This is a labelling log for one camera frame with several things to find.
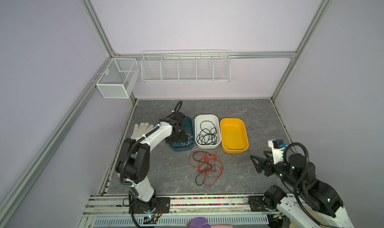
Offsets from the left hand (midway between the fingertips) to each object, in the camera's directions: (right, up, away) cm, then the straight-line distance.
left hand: (180, 141), depth 90 cm
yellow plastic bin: (+36, +2, +13) cm, 38 cm away
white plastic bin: (+23, +13, +12) cm, 29 cm away
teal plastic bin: (+4, +8, +13) cm, 15 cm away
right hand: (+38, -2, -24) cm, 45 cm away
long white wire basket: (+3, +48, +9) cm, 49 cm away
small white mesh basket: (-43, +40, +10) cm, 60 cm away
